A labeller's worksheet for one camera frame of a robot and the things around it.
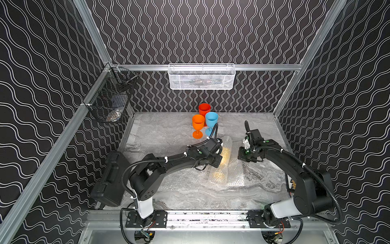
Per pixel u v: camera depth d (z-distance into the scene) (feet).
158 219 2.47
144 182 1.52
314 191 1.42
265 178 2.88
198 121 3.24
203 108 3.52
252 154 2.45
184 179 2.88
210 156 2.22
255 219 2.40
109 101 3.08
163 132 3.60
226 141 2.95
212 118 3.29
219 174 2.62
